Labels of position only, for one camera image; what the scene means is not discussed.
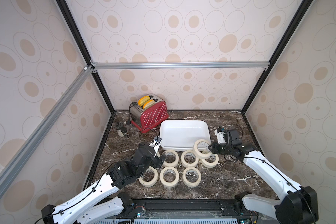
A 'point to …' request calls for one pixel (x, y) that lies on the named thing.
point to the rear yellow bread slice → (143, 100)
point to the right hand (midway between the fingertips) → (209, 148)
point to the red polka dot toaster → (148, 111)
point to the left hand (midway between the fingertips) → (159, 148)
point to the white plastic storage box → (182, 135)
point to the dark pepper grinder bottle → (124, 130)
